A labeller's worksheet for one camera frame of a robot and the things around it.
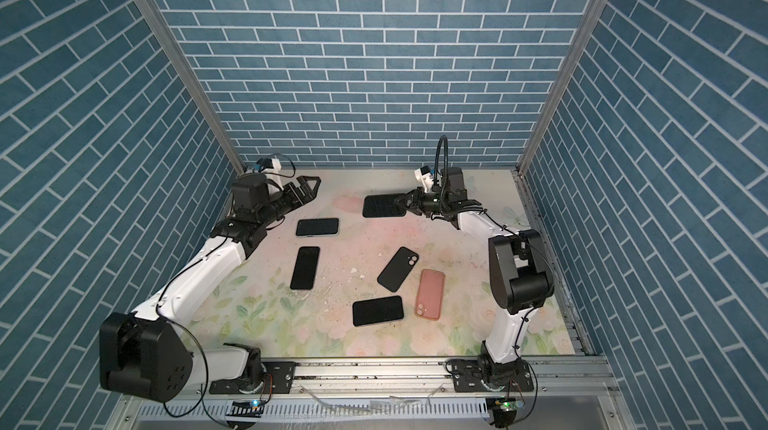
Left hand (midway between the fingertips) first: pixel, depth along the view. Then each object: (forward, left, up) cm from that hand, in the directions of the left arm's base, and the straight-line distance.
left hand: (312, 183), depth 80 cm
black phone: (-25, -17, -26) cm, 40 cm away
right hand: (+1, -22, -8) cm, 24 cm away
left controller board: (-47, +14, -30) cm, 58 cm away
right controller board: (-49, -49, -28) cm, 75 cm away
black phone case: (-12, -23, -27) cm, 38 cm away
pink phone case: (-20, -33, -27) cm, 47 cm away
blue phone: (+4, +3, -28) cm, 28 cm away
